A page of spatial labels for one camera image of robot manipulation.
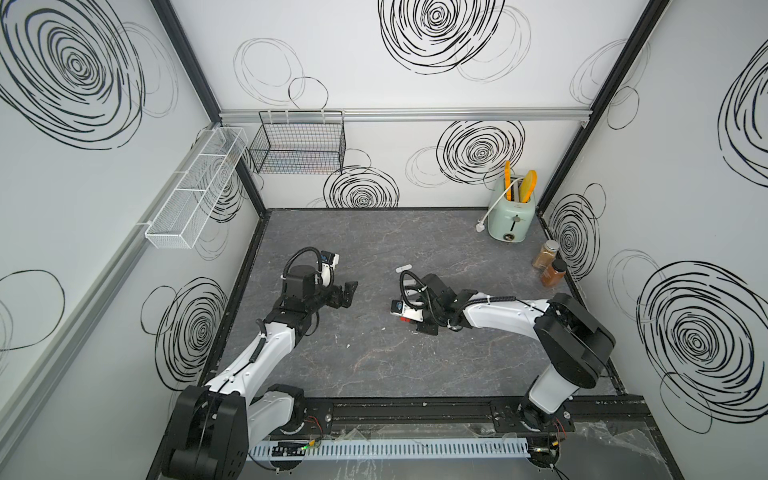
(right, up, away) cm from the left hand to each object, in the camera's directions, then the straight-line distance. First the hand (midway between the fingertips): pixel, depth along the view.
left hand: (340, 278), depth 85 cm
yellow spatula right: (+61, +29, +14) cm, 69 cm away
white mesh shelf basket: (-38, +17, -12) cm, 43 cm away
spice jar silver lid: (+66, +6, +11) cm, 67 cm away
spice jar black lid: (+72, +2, +15) cm, 73 cm away
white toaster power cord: (+49, +16, +27) cm, 58 cm away
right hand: (+22, -12, +4) cm, 25 cm away
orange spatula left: (+56, +32, +20) cm, 68 cm away
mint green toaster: (+56, +18, +16) cm, 61 cm away
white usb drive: (+18, +1, +17) cm, 25 cm away
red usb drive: (+18, -10, -6) cm, 21 cm away
